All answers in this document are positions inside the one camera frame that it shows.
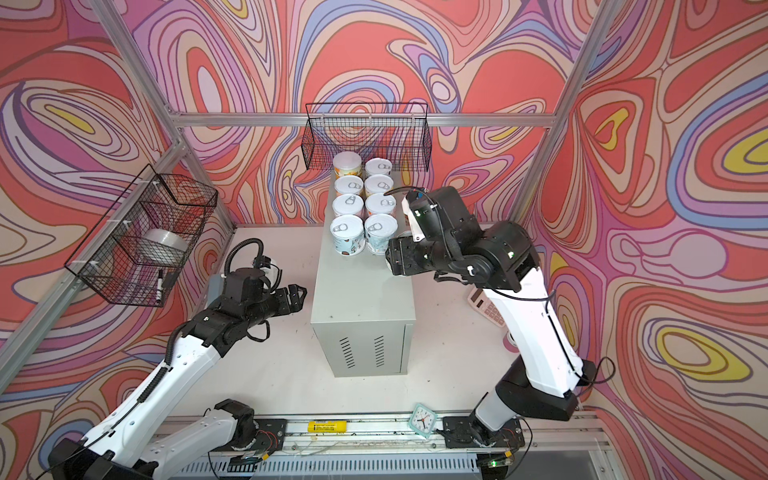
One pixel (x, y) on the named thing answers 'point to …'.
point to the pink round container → (510, 342)
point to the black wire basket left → (136, 248)
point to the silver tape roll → (167, 238)
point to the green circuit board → (241, 463)
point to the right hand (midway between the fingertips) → (407, 261)
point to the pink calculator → (485, 305)
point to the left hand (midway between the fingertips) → (297, 290)
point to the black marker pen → (159, 293)
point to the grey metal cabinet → (363, 319)
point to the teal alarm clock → (422, 420)
